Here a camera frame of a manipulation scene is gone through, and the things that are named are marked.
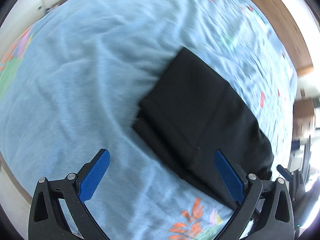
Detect black pants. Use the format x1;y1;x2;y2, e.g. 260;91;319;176
133;48;273;210

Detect blue patterned bed cover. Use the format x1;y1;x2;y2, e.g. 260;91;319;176
1;0;297;239

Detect wooden headboard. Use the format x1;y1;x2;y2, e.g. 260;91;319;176
251;0;314;77

